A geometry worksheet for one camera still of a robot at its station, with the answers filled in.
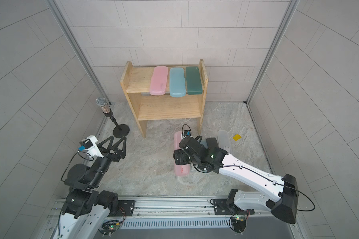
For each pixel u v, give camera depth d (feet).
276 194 1.27
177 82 2.24
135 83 2.28
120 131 3.27
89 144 1.70
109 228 2.15
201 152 1.69
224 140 3.17
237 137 3.16
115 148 1.79
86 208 1.58
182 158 2.01
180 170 2.23
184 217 2.28
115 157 1.86
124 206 2.33
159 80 2.26
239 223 2.23
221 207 2.20
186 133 2.08
